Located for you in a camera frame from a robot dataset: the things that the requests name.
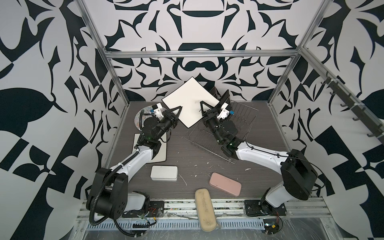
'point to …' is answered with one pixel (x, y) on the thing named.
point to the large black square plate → (214, 92)
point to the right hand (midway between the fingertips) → (201, 103)
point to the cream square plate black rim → (161, 154)
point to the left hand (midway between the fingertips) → (182, 103)
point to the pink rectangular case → (225, 184)
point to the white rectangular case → (164, 173)
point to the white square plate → (188, 95)
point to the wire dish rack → (243, 116)
